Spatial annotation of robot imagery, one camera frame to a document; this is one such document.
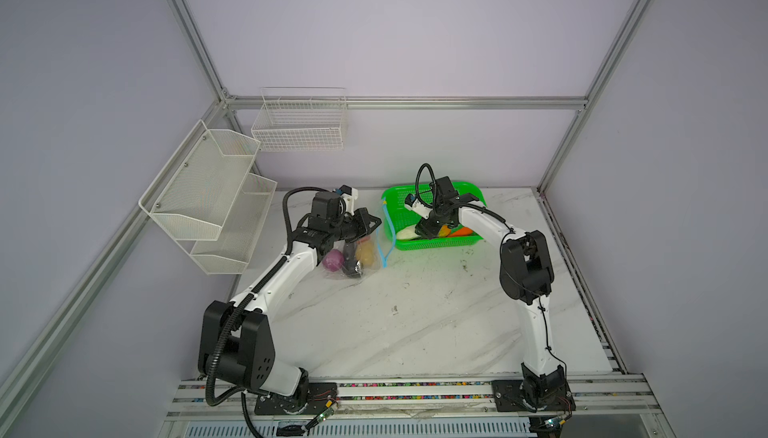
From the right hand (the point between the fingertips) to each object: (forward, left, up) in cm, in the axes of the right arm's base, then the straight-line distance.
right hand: (421, 219), depth 101 cm
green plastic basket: (-6, +7, +7) cm, 11 cm away
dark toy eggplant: (-14, +24, -4) cm, 28 cm away
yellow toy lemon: (-12, +19, -2) cm, 23 cm away
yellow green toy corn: (-2, -8, -4) cm, 9 cm away
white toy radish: (-4, +5, -3) cm, 7 cm away
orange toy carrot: (-20, -9, +20) cm, 29 cm away
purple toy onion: (-15, +29, -2) cm, 33 cm away
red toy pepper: (-20, +17, +16) cm, 31 cm away
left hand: (-14, +12, +15) cm, 24 cm away
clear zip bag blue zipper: (-13, +12, +6) cm, 19 cm away
